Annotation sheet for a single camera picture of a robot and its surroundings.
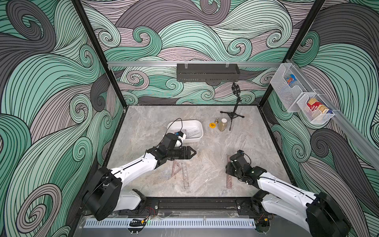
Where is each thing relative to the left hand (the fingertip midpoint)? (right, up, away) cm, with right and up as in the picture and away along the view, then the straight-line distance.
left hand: (192, 151), depth 80 cm
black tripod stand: (+27, +35, +7) cm, 45 cm away
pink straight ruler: (-4, -18, +1) cm, 19 cm away
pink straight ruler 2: (+21, -18, +1) cm, 27 cm away
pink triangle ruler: (-10, -12, +8) cm, 17 cm away
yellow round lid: (+16, +13, +27) cm, 34 cm away
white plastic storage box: (-4, +13, +29) cm, 32 cm away
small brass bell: (+19, +15, +28) cm, 37 cm away
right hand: (+23, -11, +6) cm, 26 cm away
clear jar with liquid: (+22, +14, +18) cm, 32 cm away
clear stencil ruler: (+1, +8, +23) cm, 25 cm away
